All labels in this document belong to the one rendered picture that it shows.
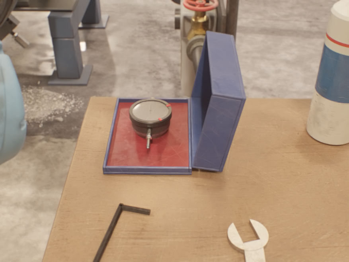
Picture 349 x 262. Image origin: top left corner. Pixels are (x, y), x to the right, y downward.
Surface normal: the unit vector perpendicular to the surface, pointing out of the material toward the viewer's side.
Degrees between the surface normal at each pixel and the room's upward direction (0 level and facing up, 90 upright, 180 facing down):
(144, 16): 0
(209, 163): 90
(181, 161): 0
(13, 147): 110
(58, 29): 90
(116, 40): 0
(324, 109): 90
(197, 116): 11
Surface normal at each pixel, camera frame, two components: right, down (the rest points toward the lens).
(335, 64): -0.70, 0.43
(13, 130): 0.70, 0.48
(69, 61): -0.01, 0.60
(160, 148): 0.00, -0.80
